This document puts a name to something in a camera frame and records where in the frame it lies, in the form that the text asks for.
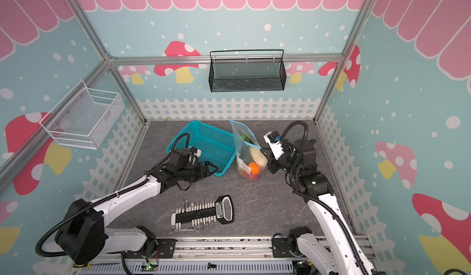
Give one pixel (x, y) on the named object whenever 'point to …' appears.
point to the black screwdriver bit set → (201, 214)
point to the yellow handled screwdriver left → (87, 265)
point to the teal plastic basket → (216, 145)
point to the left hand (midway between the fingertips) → (212, 174)
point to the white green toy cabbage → (257, 157)
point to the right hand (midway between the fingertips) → (263, 148)
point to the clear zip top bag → (244, 140)
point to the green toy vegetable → (241, 172)
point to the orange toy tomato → (255, 169)
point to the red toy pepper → (253, 177)
